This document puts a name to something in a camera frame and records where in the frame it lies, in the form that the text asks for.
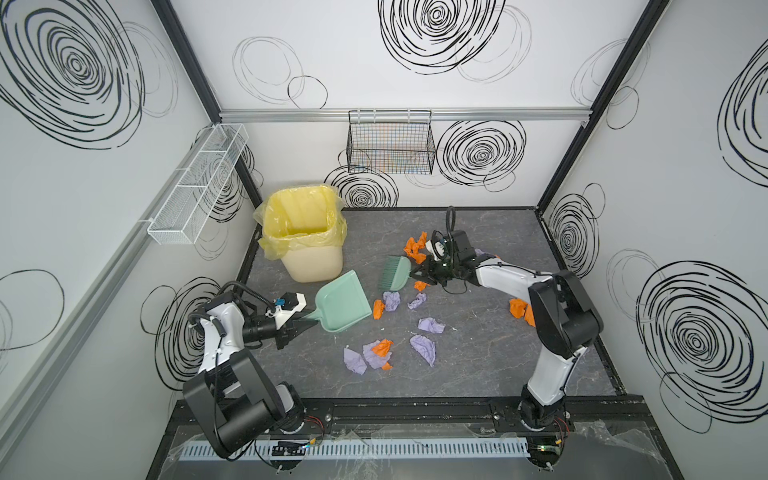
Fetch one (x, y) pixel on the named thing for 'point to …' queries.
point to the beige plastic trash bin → (313, 264)
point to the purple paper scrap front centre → (425, 347)
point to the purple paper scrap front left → (354, 361)
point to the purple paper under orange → (372, 358)
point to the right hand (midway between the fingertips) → (409, 274)
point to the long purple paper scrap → (391, 300)
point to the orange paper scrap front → (382, 348)
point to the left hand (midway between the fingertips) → (310, 316)
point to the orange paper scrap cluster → (413, 248)
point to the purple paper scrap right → (479, 251)
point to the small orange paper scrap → (378, 309)
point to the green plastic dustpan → (341, 303)
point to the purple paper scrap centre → (431, 324)
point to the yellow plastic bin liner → (299, 217)
